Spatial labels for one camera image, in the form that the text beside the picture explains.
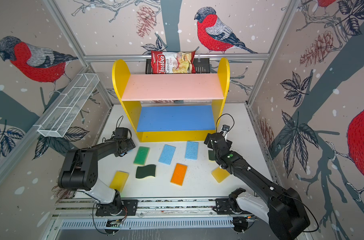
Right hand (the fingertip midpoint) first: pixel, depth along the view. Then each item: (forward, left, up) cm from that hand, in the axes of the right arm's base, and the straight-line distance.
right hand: (213, 138), depth 84 cm
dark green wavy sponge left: (-17, +40, -10) cm, 45 cm away
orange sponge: (-17, +19, -12) cm, 28 cm away
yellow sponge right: (-15, -4, -13) cm, 21 cm away
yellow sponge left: (-22, +53, -11) cm, 58 cm away
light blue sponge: (-5, +28, -12) cm, 31 cm away
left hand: (-1, +55, -11) cm, 56 cm away
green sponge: (-7, +43, -11) cm, 45 cm away
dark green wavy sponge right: (-3, 0, -13) cm, 14 cm away
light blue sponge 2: (-2, +12, -12) cm, 18 cm away
